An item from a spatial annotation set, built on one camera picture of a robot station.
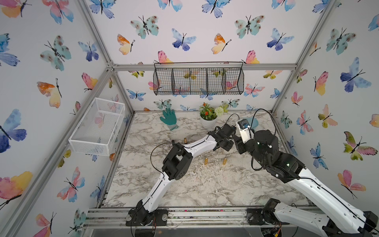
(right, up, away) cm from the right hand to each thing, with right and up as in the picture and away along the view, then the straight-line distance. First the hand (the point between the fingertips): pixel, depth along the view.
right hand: (240, 130), depth 67 cm
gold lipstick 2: (-2, -20, +24) cm, 31 cm away
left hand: (+2, -8, +28) cm, 30 cm away
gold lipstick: (-14, -19, +22) cm, 32 cm away
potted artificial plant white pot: (-11, +9, +32) cm, 35 cm away
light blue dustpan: (+25, +4, +48) cm, 54 cm away
